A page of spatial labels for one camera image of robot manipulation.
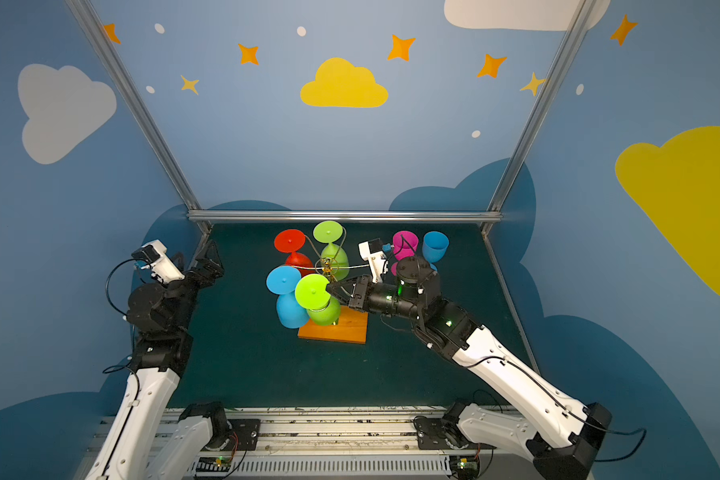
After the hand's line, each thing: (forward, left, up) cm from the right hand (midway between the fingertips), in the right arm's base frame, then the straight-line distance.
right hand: (330, 284), depth 58 cm
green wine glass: (+19, +3, -4) cm, 20 cm away
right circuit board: (-25, -34, -42) cm, 59 cm away
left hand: (+10, +33, -2) cm, 35 cm away
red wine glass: (+15, +12, -4) cm, 20 cm away
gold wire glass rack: (+9, +2, -7) cm, 12 cm away
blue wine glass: (+3, +11, -4) cm, 12 cm away
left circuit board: (-28, +29, -40) cm, 57 cm away
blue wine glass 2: (+32, -28, -23) cm, 49 cm away
